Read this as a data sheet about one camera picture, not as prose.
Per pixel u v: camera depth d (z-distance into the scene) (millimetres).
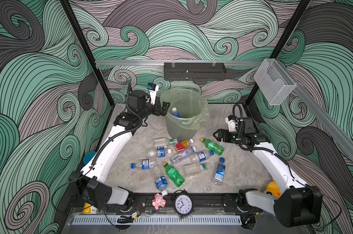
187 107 973
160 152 873
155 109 635
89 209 672
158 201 713
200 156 854
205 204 745
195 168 848
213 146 901
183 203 715
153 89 605
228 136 713
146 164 820
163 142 973
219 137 729
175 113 928
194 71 956
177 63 926
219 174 792
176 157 853
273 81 798
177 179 799
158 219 697
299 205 379
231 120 730
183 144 901
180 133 1037
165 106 647
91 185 378
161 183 754
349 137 535
